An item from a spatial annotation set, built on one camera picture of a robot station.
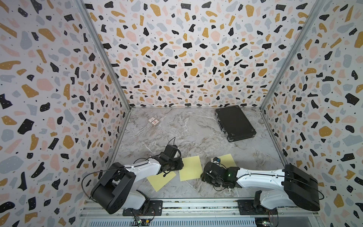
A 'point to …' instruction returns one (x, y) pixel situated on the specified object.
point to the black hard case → (234, 123)
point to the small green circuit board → (141, 222)
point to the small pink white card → (153, 121)
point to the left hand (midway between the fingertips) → (185, 164)
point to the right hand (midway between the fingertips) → (201, 179)
